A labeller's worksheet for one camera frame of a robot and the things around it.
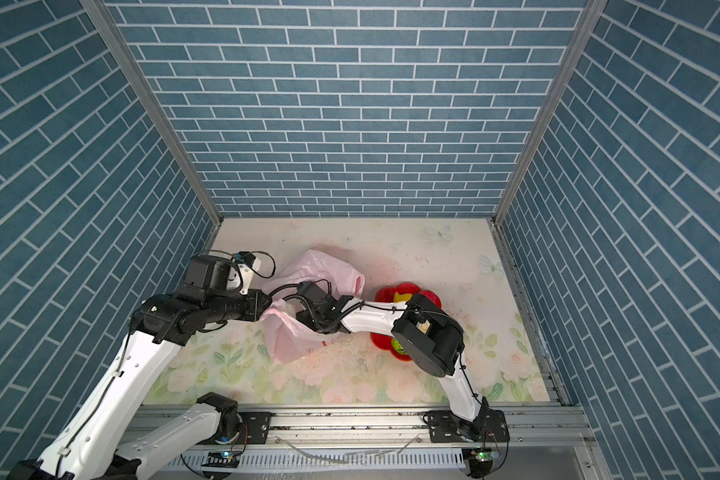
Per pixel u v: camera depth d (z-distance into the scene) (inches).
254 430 29.0
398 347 31.9
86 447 14.6
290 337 23.9
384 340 33.4
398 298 34.9
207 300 20.3
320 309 27.3
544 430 29.6
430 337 20.1
